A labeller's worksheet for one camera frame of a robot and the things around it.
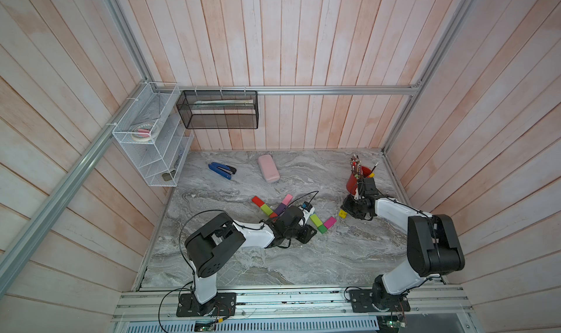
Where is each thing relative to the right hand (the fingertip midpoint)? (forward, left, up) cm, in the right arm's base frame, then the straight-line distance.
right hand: (342, 205), depth 97 cm
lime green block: (-3, +34, 0) cm, 34 cm away
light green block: (-7, +13, 0) cm, 15 cm away
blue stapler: (+19, +58, +1) cm, 61 cm away
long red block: (+2, +39, -2) cm, 39 cm away
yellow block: (-5, +1, +1) cm, 5 cm away
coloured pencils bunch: (+10, -5, +13) cm, 17 cm away
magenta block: (-8, +6, -2) cm, 10 cm away
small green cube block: (-12, +10, -1) cm, 15 cm away
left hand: (-14, +15, +1) cm, 21 cm away
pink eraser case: (+21, +35, 0) cm, 41 cm away
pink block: (+3, +25, -1) cm, 25 cm away
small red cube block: (-5, +31, -1) cm, 32 cm away
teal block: (-9, +16, +12) cm, 22 cm away
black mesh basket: (+38, +59, +25) cm, 74 cm away
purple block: (-2, +28, -1) cm, 29 cm away
